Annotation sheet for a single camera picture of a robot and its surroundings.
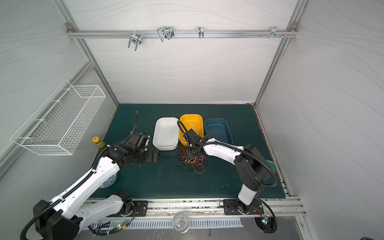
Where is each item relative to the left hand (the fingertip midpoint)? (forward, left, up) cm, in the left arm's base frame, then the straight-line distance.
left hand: (154, 153), depth 79 cm
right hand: (+8, -19, -8) cm, 22 cm away
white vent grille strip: (-29, -9, -14) cm, 34 cm away
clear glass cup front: (-29, -17, -6) cm, 34 cm away
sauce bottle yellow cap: (+4, +31, +1) cm, 31 cm away
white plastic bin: (+21, 0, -14) cm, 26 cm away
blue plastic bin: (+27, -37, -13) cm, 48 cm away
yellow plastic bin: (+32, -20, -13) cm, 40 cm away
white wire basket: (+5, +42, +18) cm, 46 cm away
